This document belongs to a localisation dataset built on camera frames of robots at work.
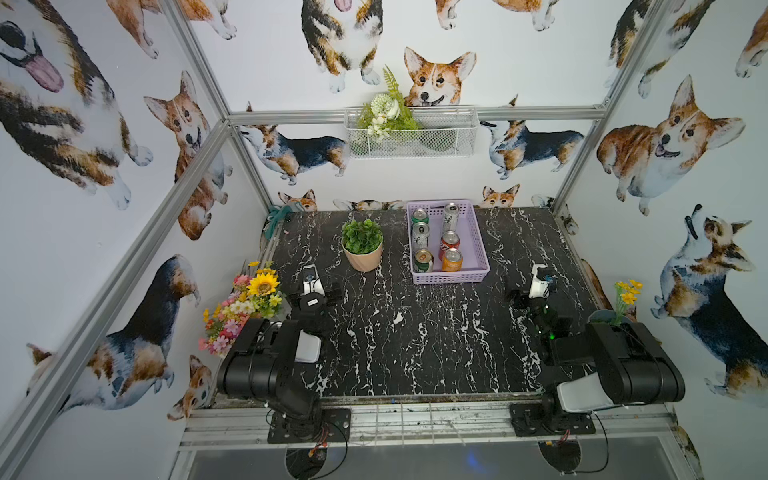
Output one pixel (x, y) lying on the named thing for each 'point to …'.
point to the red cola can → (449, 240)
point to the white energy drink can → (420, 235)
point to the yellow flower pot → (626, 293)
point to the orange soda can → (452, 260)
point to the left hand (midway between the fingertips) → (312, 271)
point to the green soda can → (420, 215)
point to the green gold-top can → (423, 261)
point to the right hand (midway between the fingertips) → (531, 270)
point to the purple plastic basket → (475, 255)
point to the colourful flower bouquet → (255, 296)
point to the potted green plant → (362, 242)
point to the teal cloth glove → (274, 216)
